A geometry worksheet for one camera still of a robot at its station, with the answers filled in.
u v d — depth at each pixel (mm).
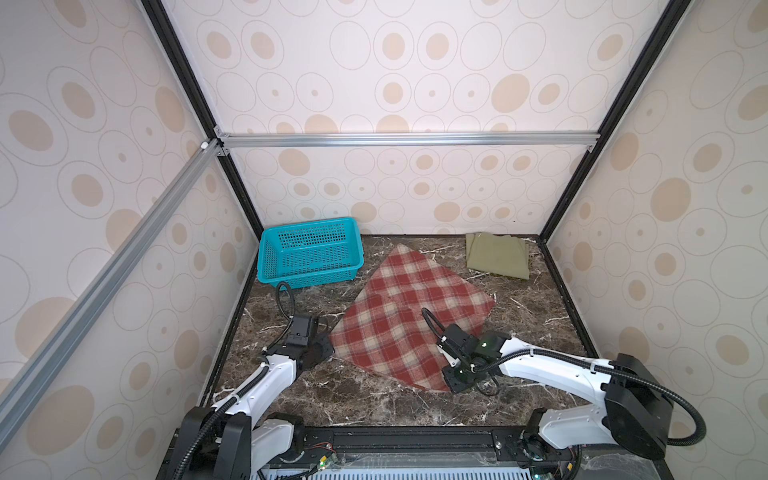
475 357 597
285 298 1027
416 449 745
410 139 918
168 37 702
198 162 811
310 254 1129
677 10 678
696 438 403
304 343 676
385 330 939
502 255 1124
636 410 415
